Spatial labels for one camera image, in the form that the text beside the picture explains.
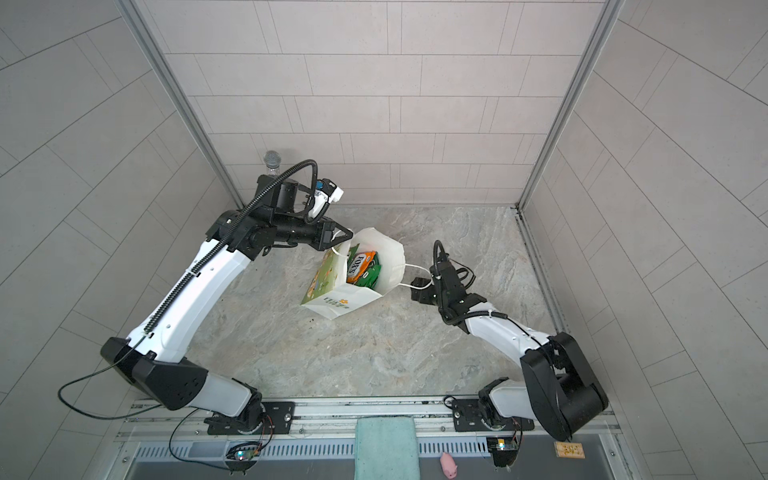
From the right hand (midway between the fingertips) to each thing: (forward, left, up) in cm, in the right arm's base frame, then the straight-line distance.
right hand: (421, 285), depth 89 cm
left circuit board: (-38, +43, -2) cm, 57 cm away
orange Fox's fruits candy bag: (+4, +18, +7) cm, 20 cm away
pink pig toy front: (-42, -2, -5) cm, 43 cm away
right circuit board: (-40, -15, -8) cm, 43 cm away
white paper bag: (-8, +24, +12) cm, 28 cm away
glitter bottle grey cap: (+29, +41, +28) cm, 58 cm away
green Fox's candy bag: (0, +14, +6) cm, 15 cm away
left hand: (-1, +16, +27) cm, 31 cm away
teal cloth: (-38, +12, -5) cm, 41 cm away
